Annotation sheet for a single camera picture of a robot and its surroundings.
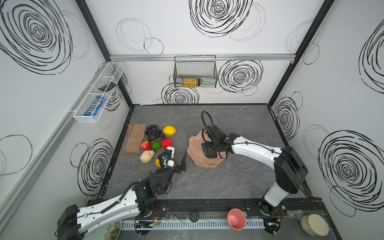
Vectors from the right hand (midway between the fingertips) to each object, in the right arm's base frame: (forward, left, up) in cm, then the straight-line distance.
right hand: (208, 146), depth 87 cm
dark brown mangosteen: (+9, +36, -4) cm, 37 cm away
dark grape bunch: (+14, +35, -3) cm, 38 cm away
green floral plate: (-40, +44, -7) cm, 60 cm away
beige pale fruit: (-5, +36, -3) cm, 37 cm away
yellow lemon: (+15, +25, -5) cm, 30 cm away
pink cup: (-35, -13, -8) cm, 38 cm away
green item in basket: (+29, 0, +25) cm, 39 cm away
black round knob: (-35, +7, +2) cm, 36 cm away
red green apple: (+3, +38, -5) cm, 39 cm away
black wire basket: (+44, +8, +22) cm, 50 cm away
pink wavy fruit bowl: (-1, +7, -3) cm, 8 cm away
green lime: (+3, +32, -4) cm, 33 cm away
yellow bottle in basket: (+29, +10, +24) cm, 39 cm away
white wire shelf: (+37, +61, +26) cm, 76 cm away
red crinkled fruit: (+3, +25, -2) cm, 26 cm away
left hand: (-9, +16, +10) cm, 21 cm away
